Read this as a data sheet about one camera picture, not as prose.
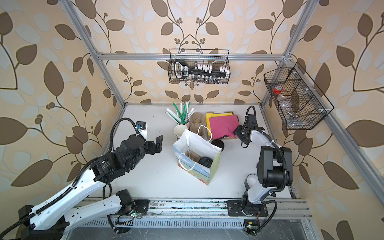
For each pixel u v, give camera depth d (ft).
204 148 2.47
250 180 2.69
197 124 3.36
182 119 3.25
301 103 2.40
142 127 1.89
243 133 2.30
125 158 1.58
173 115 3.09
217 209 2.47
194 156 2.88
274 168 1.51
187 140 2.58
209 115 3.56
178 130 3.07
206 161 2.54
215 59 2.99
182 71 2.79
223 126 3.28
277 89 2.90
